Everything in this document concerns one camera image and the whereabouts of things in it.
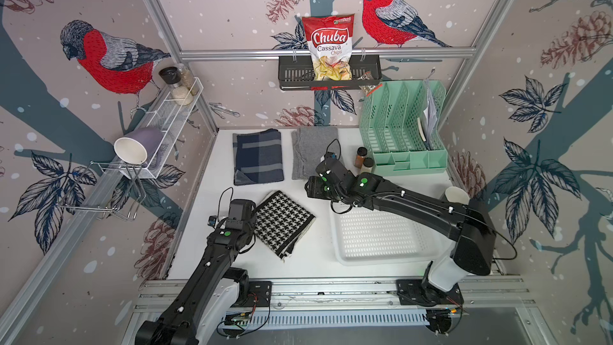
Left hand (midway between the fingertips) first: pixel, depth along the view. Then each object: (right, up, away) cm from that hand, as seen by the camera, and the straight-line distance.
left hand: (257, 210), depth 86 cm
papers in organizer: (+67, +34, +7) cm, 75 cm away
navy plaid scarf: (-5, +18, +21) cm, 28 cm away
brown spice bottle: (+41, +20, +13) cm, 48 cm away
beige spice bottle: (+43, +16, +10) cm, 47 cm away
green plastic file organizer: (+63, +35, +27) cm, 77 cm away
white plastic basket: (+40, -10, 0) cm, 41 cm away
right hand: (+20, +10, -7) cm, 23 cm away
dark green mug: (+73, +6, 0) cm, 74 cm away
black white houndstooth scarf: (+8, -4, 0) cm, 9 cm away
